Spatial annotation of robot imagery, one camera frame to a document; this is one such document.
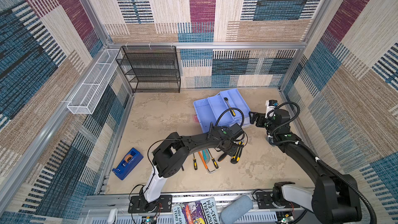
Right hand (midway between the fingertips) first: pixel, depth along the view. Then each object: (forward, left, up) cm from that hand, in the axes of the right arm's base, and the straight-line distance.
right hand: (256, 115), depth 86 cm
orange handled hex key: (-20, +29, -15) cm, 39 cm away
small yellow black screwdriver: (-20, +34, -15) cm, 42 cm away
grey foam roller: (-42, +16, -12) cm, 46 cm away
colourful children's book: (-42, +31, -13) cm, 53 cm away
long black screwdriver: (-20, +24, -15) cm, 35 cm away
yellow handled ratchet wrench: (+6, +12, -3) cm, 14 cm away
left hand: (-13, +14, -12) cm, 23 cm away
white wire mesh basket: (-1, +81, +19) cm, 83 cm away
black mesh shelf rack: (+41, +64, +2) cm, 76 cm away
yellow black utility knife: (-17, +12, -15) cm, 26 cm away
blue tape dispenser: (-20, +68, -10) cm, 72 cm away
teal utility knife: (-16, +28, -15) cm, 35 cm away
